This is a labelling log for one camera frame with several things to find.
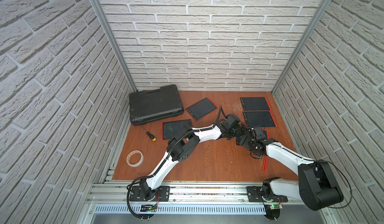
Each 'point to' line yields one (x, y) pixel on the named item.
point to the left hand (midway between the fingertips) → (247, 133)
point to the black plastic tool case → (146, 107)
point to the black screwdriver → (153, 138)
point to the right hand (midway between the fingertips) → (248, 144)
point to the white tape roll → (128, 157)
